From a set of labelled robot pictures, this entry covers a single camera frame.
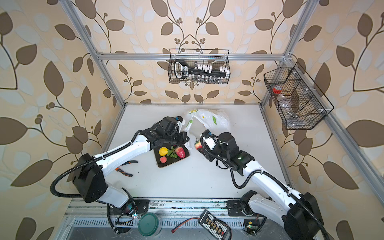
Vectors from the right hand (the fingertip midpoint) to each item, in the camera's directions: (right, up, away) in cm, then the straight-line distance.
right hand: (202, 147), depth 77 cm
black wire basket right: (+49, +22, -4) cm, 54 cm away
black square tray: (-20, -10, +13) cm, 25 cm away
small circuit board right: (+24, -37, -6) cm, 45 cm away
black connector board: (+5, -35, -9) cm, 36 cm away
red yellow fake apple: (-2, +1, -2) cm, 3 cm away
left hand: (-6, +5, +2) cm, 8 cm away
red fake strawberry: (-13, -6, +12) cm, 18 cm away
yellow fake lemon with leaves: (-23, -5, +12) cm, 26 cm away
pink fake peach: (-23, -9, +11) cm, 27 cm away
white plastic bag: (+7, +14, +9) cm, 18 cm away
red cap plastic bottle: (+41, +21, -4) cm, 47 cm away
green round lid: (-23, -29, -15) cm, 40 cm away
